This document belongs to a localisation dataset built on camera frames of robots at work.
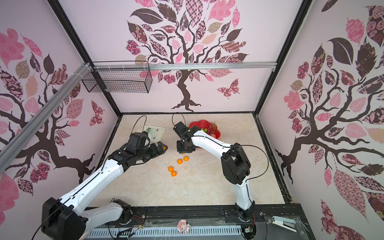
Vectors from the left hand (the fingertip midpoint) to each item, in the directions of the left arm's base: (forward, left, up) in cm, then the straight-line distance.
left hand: (162, 152), depth 80 cm
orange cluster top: (-3, -3, -15) cm, 15 cm away
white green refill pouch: (+24, +11, -15) cm, 30 cm away
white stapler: (-31, -61, -12) cm, 70 cm away
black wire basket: (+40, +49, +16) cm, 65 cm away
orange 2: (+3, -12, -14) cm, 18 cm away
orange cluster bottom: (-6, -5, -15) cm, 17 cm away
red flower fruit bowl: (+31, -25, -13) cm, 42 cm away
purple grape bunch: (+25, -30, -10) cm, 40 cm away
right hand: (+6, -10, -6) cm, 13 cm away
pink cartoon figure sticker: (-33, -12, -12) cm, 37 cm away
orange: (-1, -2, +6) cm, 6 cm away
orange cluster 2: (0, -11, -2) cm, 12 cm away
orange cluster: (+1, -8, -14) cm, 17 cm away
